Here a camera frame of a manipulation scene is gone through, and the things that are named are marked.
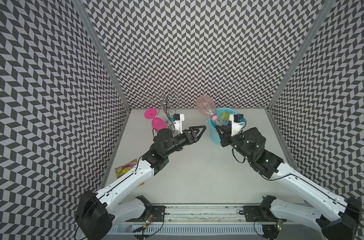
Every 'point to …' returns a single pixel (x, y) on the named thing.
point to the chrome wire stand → (167, 100)
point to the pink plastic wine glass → (157, 124)
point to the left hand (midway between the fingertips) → (203, 130)
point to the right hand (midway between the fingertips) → (217, 128)
